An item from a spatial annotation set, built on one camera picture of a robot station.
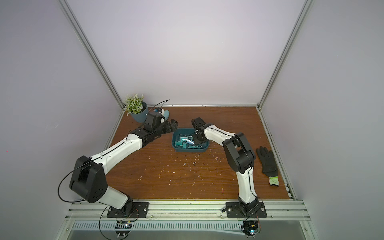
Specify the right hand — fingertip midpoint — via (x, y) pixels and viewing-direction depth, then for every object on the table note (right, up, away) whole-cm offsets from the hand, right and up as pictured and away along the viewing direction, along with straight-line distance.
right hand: (199, 136), depth 98 cm
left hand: (-16, +10, -12) cm, 22 cm away
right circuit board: (+24, -39, -30) cm, 55 cm away
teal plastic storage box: (+3, -6, -7) cm, 10 cm away
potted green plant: (-44, +21, +1) cm, 49 cm away
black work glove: (+42, -15, -11) cm, 46 cm away
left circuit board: (-39, -42, -27) cm, 63 cm away
